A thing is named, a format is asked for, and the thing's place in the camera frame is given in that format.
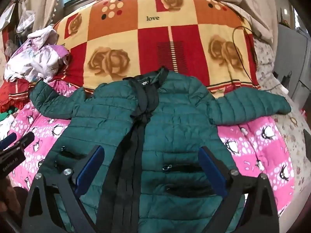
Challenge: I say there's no green cloth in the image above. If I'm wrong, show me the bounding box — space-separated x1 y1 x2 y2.
0 109 15 122

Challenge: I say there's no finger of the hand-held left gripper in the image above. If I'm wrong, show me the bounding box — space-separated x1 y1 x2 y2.
0 132 18 151
10 131 36 151

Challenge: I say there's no black cable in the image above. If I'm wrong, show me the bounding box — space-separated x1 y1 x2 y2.
225 25 258 83

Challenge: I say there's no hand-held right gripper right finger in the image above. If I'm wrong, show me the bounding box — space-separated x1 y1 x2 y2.
194 147 280 233

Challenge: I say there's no rose-printed checked blanket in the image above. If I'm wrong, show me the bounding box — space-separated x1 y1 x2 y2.
52 0 261 95

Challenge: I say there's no beige curtain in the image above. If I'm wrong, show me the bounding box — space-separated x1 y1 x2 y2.
17 0 64 39
202 0 280 54

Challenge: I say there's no green puffer jacket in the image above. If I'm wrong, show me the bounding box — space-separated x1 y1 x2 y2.
29 66 292 233

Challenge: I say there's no pile of white-purple floral clothes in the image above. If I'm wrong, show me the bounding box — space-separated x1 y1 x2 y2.
3 24 71 83

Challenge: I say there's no beige floral bedsheet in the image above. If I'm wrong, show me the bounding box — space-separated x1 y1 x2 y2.
253 39 311 199

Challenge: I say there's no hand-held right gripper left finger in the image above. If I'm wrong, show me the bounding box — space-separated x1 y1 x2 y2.
21 145 105 233

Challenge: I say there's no red cloth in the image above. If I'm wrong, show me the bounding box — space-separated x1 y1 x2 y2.
0 78 34 112

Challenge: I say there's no grey cabinet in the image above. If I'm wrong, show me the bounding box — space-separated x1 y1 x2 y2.
274 22 311 110

